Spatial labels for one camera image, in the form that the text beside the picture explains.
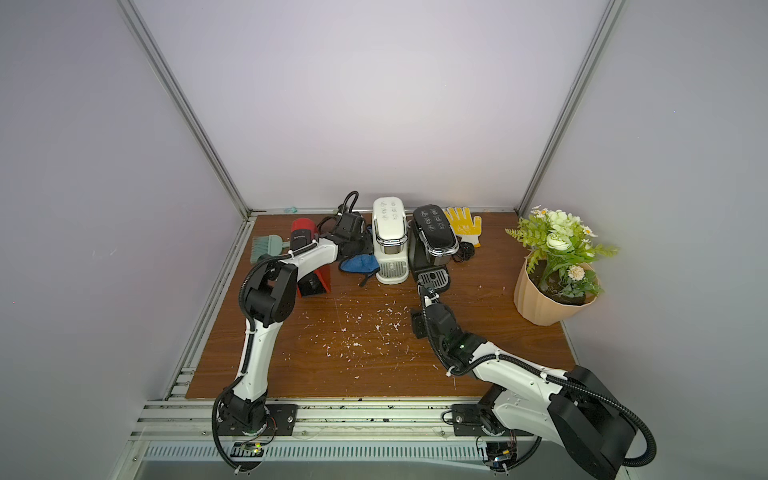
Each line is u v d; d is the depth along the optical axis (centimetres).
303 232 89
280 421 73
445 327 64
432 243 81
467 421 72
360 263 101
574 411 40
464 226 118
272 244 111
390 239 83
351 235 85
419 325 75
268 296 60
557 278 84
